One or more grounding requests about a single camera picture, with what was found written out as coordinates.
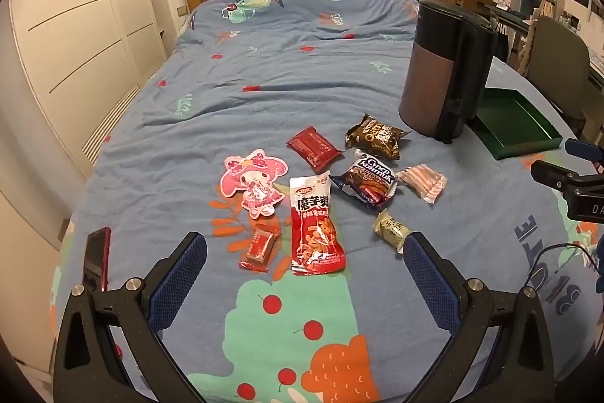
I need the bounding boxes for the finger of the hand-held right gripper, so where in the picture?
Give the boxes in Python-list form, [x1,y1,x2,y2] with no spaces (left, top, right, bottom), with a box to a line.
[531,160,574,196]
[565,139,604,172]

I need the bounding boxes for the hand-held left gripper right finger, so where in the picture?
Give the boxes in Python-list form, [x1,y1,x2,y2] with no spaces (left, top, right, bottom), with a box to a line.
[401,232,558,403]

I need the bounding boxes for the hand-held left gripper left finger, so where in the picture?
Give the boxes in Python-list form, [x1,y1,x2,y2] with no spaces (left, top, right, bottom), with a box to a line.
[52,232,208,403]

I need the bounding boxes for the green tray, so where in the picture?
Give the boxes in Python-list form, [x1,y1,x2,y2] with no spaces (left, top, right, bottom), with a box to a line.
[469,88,564,161]

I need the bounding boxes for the small gold snack packet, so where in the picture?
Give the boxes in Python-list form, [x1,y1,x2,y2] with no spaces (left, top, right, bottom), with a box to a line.
[373,209,416,253]

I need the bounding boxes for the small red candy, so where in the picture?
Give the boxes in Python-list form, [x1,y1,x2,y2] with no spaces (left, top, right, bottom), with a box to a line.
[238,227,281,272]

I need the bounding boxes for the pink striped snack packet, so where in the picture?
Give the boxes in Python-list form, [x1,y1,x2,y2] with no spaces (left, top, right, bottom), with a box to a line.
[395,164,448,204]

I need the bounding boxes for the dark blue wafer packet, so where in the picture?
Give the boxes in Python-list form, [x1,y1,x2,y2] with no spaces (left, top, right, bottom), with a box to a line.
[330,149,398,211]

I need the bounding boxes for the pink cartoon character packet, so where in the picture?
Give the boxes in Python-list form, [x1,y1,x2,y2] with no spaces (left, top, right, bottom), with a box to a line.
[220,149,287,219]

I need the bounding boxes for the long red snack packet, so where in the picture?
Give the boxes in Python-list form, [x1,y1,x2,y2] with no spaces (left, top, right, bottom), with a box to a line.
[289,169,347,277]

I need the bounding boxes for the brown oatmeal packet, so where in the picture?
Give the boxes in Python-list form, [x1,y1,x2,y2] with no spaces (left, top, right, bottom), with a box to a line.
[344,113,412,161]

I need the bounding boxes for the dark red packet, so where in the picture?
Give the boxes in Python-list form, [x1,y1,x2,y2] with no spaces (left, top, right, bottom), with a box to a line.
[286,126,345,171]

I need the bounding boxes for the person's right forearm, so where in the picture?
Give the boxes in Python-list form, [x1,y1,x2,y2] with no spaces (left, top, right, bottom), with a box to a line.
[584,237,604,277]

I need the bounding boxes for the red smartphone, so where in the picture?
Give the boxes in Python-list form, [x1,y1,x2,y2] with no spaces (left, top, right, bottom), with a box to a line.
[82,227,112,293]

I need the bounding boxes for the grey chair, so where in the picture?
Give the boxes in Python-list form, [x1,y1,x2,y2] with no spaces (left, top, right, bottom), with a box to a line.
[519,15,598,134]

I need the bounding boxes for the brown black cylindrical appliance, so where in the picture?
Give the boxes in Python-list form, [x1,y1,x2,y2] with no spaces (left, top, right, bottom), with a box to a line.
[399,0,498,144]

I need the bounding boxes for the white wardrobe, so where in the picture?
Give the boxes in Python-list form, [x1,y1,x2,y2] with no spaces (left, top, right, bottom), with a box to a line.
[0,0,166,196]

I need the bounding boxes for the black cable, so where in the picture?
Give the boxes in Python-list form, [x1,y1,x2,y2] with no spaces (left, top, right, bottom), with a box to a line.
[519,242,596,287]

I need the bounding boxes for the beige knitted rope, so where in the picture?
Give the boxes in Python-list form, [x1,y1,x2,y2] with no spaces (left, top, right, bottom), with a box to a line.
[518,20,539,74]

